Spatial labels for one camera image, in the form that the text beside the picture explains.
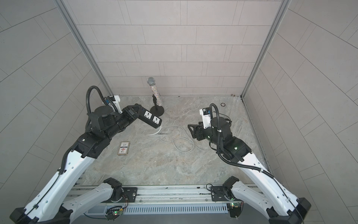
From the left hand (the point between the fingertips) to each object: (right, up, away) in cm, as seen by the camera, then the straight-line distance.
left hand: (144, 106), depth 64 cm
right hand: (+22, -10, +5) cm, 25 cm away
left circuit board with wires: (-15, -51, +1) cm, 53 cm away
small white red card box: (-19, -26, +22) cm, 39 cm away
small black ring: (+49, +1, +47) cm, 68 cm away
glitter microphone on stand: (-2, -3, +40) cm, 40 cm away
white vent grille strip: (+23, -51, +4) cm, 56 cm away
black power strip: (+2, -5, -1) cm, 5 cm away
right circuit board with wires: (+44, -52, +5) cm, 68 cm away
